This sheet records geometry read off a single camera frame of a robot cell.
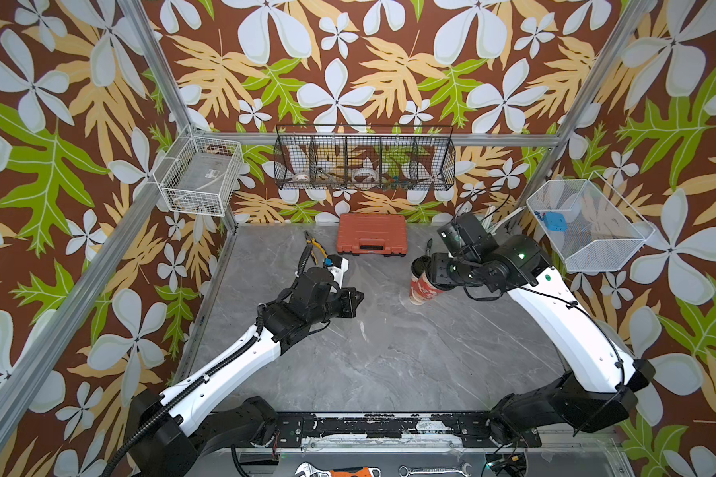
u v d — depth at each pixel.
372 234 1.13
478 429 0.75
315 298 0.54
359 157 0.98
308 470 0.69
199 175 0.86
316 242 1.15
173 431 0.38
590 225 0.82
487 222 1.01
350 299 0.64
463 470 0.69
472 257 0.50
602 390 0.39
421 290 0.77
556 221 0.86
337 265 0.67
